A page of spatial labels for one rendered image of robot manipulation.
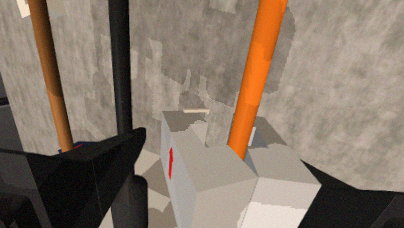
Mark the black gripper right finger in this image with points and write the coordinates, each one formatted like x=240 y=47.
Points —
x=339 y=205

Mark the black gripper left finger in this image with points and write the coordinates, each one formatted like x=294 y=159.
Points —
x=76 y=188

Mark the cream square block with hole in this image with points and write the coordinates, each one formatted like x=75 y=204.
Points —
x=56 y=9

